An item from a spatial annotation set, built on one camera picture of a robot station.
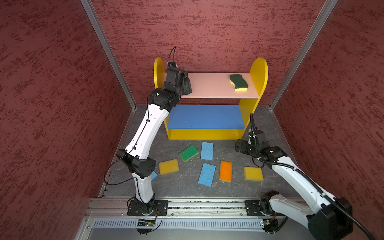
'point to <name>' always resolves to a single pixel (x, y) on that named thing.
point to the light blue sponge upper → (207, 152)
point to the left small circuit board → (145, 223)
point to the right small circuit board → (266, 222)
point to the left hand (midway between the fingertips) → (181, 86)
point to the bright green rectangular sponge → (189, 153)
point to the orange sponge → (226, 171)
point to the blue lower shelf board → (205, 117)
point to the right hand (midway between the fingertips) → (241, 148)
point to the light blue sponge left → (153, 175)
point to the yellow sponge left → (168, 166)
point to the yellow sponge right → (253, 174)
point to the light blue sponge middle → (207, 175)
